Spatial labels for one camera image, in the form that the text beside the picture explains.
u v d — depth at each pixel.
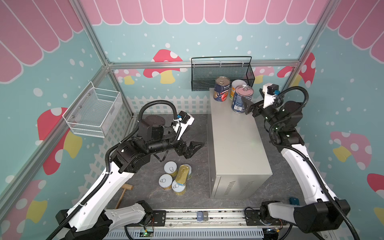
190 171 0.84
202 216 0.74
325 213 0.37
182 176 0.81
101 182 0.37
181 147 0.49
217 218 0.76
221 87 0.71
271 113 0.57
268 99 0.55
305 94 0.41
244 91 0.68
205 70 0.92
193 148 0.49
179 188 0.79
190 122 0.48
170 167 0.85
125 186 0.83
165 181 0.81
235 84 0.74
